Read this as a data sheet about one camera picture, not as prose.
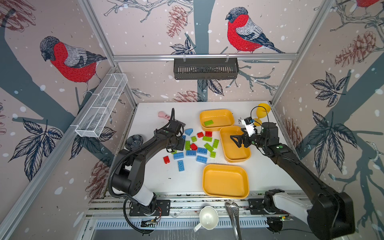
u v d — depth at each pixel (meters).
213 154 0.92
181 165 0.88
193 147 0.95
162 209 0.73
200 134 1.01
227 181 0.82
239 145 0.74
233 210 0.68
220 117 1.12
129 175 0.44
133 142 0.95
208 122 1.08
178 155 0.92
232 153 0.92
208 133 1.02
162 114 1.12
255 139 0.69
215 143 0.98
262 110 0.96
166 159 0.90
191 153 0.92
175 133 0.71
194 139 1.00
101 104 0.79
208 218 0.70
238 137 0.71
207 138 1.00
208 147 0.95
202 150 0.93
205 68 1.04
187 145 0.97
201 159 0.90
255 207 0.73
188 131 1.01
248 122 0.70
